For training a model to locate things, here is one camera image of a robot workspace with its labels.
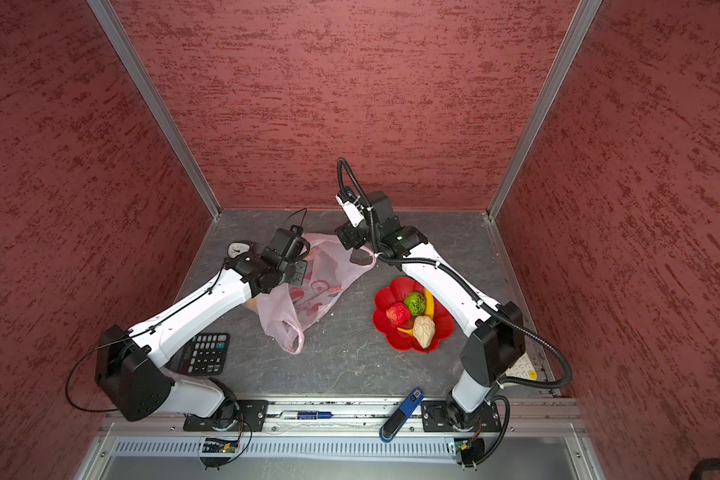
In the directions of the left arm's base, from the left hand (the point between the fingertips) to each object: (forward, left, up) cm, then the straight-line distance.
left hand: (292, 270), depth 82 cm
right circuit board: (-40, -47, -18) cm, 65 cm away
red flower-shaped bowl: (+3, -31, -14) cm, 35 cm away
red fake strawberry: (-7, -31, -12) cm, 34 cm away
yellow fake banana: (-5, -41, -14) cm, 43 cm away
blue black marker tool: (-33, -31, -13) cm, 47 cm away
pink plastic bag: (-14, -2, +3) cm, 15 cm away
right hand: (+8, -16, +11) cm, 21 cm away
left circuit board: (-39, +17, -20) cm, 47 cm away
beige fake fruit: (-13, -37, -9) cm, 41 cm away
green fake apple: (-4, -36, -11) cm, 38 cm away
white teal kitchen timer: (+17, +26, -13) cm, 34 cm away
